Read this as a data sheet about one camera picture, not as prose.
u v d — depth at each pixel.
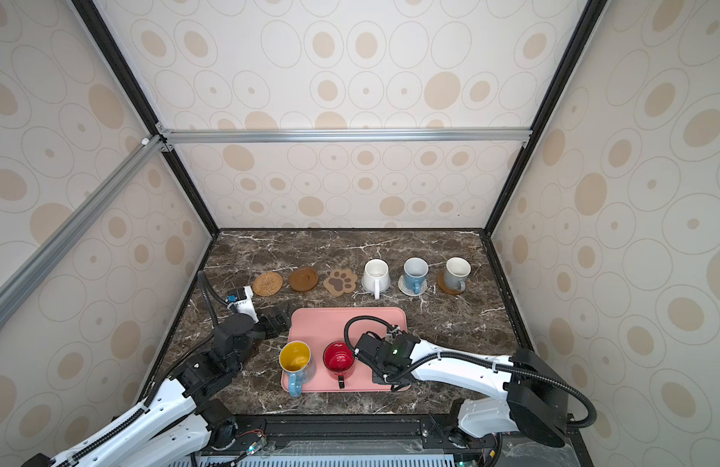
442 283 1.02
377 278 0.96
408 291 1.00
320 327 0.97
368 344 0.62
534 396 0.41
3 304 0.51
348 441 0.73
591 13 0.68
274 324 0.67
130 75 0.78
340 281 1.04
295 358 0.83
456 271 0.96
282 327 0.69
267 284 1.03
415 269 0.98
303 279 1.03
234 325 0.56
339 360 0.85
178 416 0.50
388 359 0.58
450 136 1.71
